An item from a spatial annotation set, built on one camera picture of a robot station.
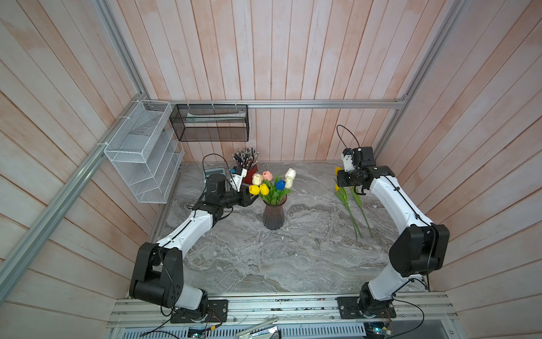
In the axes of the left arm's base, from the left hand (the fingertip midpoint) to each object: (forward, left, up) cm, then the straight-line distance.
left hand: (258, 194), depth 83 cm
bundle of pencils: (+22, +7, -2) cm, 23 cm away
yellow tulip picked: (+8, -49, -18) cm, 52 cm away
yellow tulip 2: (-6, +1, +11) cm, 13 cm away
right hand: (+10, -35, 0) cm, 37 cm away
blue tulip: (-4, -8, +11) cm, 14 cm away
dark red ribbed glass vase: (-1, -6, -16) cm, 17 cm away
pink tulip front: (0, -3, +11) cm, 12 cm away
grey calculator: (+28, +28, -18) cm, 44 cm away
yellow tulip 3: (-5, -2, +10) cm, 12 cm away
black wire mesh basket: (+40, +25, +6) cm, 48 cm away
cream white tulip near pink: (-2, 0, +11) cm, 11 cm away
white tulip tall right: (+1, -12, +11) cm, 16 cm away
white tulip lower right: (-3, -11, +11) cm, 16 cm away
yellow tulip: (+12, -42, -18) cm, 48 cm away
